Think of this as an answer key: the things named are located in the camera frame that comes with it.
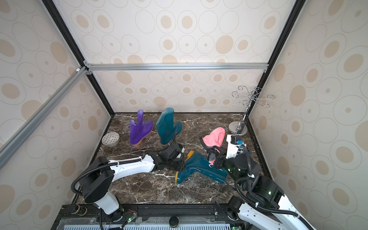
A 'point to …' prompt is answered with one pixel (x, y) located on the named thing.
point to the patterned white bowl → (110, 138)
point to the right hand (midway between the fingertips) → (219, 146)
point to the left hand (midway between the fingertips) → (189, 167)
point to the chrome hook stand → (240, 127)
